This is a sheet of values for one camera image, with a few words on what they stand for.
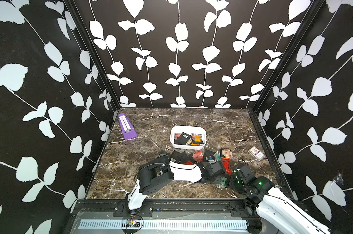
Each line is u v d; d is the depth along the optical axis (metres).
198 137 1.01
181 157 0.92
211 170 0.66
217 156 0.93
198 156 0.93
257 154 0.93
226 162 0.90
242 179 0.62
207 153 0.95
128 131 0.98
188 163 0.89
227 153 0.95
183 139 1.01
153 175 0.50
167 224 0.70
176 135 1.03
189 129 1.02
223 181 0.84
